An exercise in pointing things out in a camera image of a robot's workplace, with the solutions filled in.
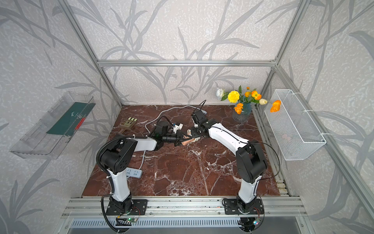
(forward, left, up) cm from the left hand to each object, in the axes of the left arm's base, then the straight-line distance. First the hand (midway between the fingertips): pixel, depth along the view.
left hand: (190, 140), depth 87 cm
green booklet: (-3, +57, +21) cm, 61 cm away
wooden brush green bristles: (+19, +48, -9) cm, 52 cm away
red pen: (-2, +53, +19) cm, 57 cm away
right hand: (+7, -3, 0) cm, 7 cm away
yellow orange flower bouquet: (+20, -34, +17) cm, 44 cm away
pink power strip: (-1, +2, -1) cm, 3 cm away
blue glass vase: (+22, -38, -1) cm, 44 cm away
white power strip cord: (+1, -3, -1) cm, 4 cm away
